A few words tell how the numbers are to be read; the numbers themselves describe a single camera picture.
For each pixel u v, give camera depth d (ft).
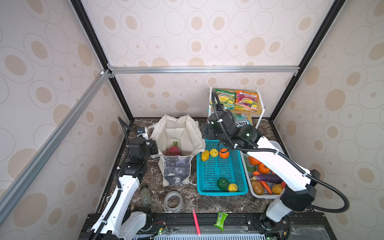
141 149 1.85
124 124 1.99
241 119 3.10
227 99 2.60
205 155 3.08
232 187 2.62
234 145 1.44
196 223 2.39
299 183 1.37
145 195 2.61
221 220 2.39
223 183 2.67
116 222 1.33
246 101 2.57
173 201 2.67
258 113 2.55
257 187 2.62
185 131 3.19
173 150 3.01
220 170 3.02
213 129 1.65
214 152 3.10
